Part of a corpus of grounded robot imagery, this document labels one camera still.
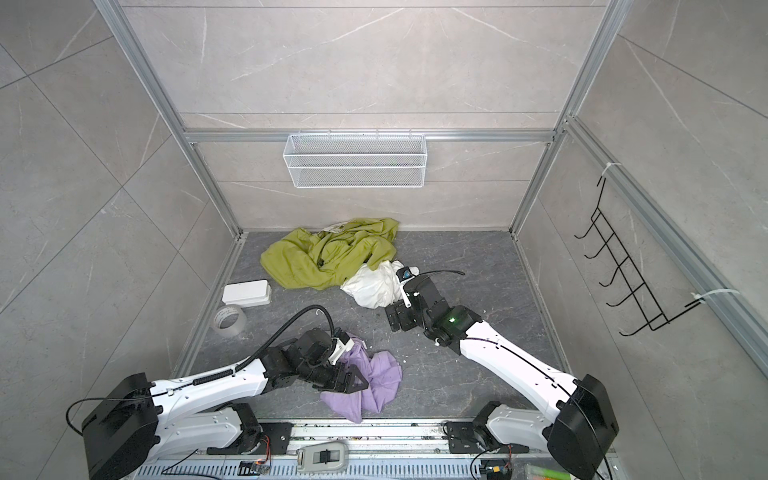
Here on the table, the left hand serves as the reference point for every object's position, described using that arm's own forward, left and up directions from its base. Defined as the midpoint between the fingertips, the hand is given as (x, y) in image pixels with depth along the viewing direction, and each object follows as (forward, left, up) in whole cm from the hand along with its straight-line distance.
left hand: (359, 380), depth 76 cm
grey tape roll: (+23, +43, -8) cm, 50 cm away
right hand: (+18, -12, +10) cm, 24 cm away
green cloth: (+41, +12, +1) cm, 42 cm away
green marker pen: (-21, -45, -7) cm, 50 cm away
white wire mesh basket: (+66, +1, +23) cm, 70 cm away
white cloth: (+30, -5, -3) cm, 31 cm away
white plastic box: (+29, +37, -2) cm, 48 cm away
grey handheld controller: (-16, +7, -3) cm, 18 cm away
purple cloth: (+3, -6, -3) cm, 7 cm away
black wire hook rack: (+8, -64, +25) cm, 69 cm away
